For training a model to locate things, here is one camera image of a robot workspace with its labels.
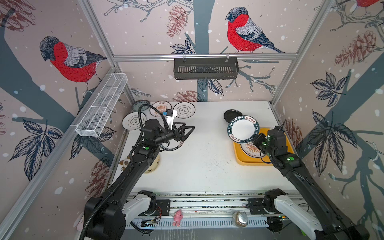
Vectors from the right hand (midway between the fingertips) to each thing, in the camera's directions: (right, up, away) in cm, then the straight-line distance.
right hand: (251, 136), depth 78 cm
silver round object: (-11, -33, -16) cm, 38 cm away
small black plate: (-3, +12, +36) cm, 38 cm away
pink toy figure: (-39, -38, -9) cm, 55 cm away
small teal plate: (-80, +20, +44) cm, 93 cm away
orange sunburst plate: (+5, -11, +14) cm, 19 cm away
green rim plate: (-2, +3, +8) cm, 9 cm away
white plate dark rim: (-78, +7, +32) cm, 85 cm away
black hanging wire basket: (-22, +45, +26) cm, 57 cm away
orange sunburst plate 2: (-58, +18, +41) cm, 74 cm away
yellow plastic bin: (-2, -15, +10) cm, 18 cm away
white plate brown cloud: (-39, +15, +39) cm, 57 cm away
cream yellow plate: (-55, -19, +9) cm, 59 cm away
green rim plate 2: (-45, -8, +17) cm, 49 cm away
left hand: (-33, +5, -8) cm, 34 cm away
